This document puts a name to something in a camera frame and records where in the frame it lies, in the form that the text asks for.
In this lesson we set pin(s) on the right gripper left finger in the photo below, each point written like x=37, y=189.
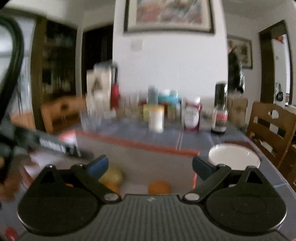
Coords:
x=89, y=175

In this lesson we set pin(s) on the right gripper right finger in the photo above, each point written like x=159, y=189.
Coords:
x=212, y=177

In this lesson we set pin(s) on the person left hand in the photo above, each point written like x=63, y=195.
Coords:
x=17, y=174

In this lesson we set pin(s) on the yellow pear fruit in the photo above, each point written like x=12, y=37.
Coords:
x=113, y=174

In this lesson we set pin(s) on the white ceramic bowl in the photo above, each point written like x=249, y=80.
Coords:
x=235, y=156

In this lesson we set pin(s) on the orange cardboard box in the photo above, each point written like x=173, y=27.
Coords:
x=140, y=162

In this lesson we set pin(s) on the clear drinking glass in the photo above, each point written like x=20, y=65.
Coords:
x=90, y=120

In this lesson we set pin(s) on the orange fruit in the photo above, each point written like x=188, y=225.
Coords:
x=159, y=188

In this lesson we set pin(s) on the wooden chair left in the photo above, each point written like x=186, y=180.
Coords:
x=62, y=113

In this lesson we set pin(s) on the wooden chair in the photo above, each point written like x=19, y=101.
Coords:
x=271, y=128
x=62, y=113

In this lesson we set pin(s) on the dark glass sauce bottle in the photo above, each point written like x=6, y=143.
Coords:
x=220, y=111

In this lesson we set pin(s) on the red supplement jar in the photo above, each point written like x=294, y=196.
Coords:
x=192, y=114

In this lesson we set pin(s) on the brown cardboard box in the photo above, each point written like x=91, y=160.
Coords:
x=237, y=109

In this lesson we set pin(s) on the wooden chair right near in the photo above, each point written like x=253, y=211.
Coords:
x=271, y=128

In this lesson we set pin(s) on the white yellow-lid container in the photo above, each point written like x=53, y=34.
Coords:
x=156, y=118

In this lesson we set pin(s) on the teal lidded container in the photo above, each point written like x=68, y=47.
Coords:
x=168, y=96

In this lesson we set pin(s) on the white paper bag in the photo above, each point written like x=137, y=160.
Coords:
x=99, y=82

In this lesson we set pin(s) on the grey blue tumbler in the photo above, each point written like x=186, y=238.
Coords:
x=152, y=98

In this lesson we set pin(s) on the dark wooden shelf cabinet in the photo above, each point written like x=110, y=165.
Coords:
x=52, y=64

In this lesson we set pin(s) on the small framed picture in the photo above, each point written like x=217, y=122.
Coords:
x=243, y=49

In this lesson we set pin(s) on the large framed food painting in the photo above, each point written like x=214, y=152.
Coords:
x=152, y=16

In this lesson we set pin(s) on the white wall switch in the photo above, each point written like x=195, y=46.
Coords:
x=136, y=45

